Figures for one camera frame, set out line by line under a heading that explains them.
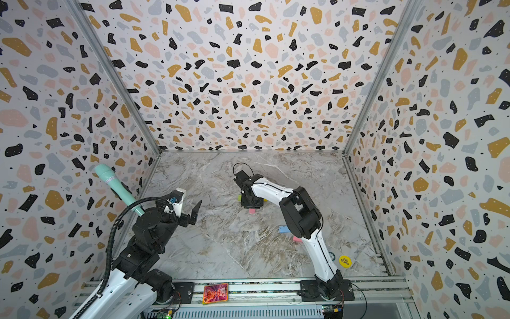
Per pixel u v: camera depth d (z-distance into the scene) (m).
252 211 0.95
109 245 0.46
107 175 0.69
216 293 0.73
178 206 0.61
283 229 0.90
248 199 0.84
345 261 0.82
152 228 0.52
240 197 0.90
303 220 0.56
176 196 0.59
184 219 0.65
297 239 0.58
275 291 0.76
